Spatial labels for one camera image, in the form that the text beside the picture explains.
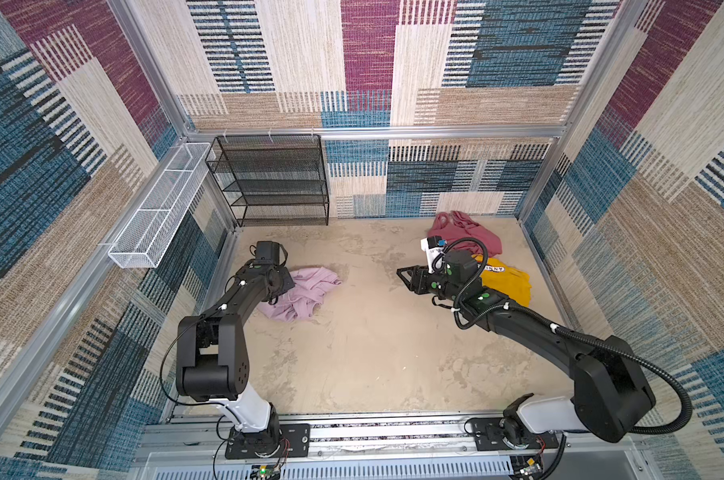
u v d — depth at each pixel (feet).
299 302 3.07
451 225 3.87
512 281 3.17
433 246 2.42
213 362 1.50
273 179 3.59
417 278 2.41
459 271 2.09
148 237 2.34
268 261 2.39
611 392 1.38
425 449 2.39
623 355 1.35
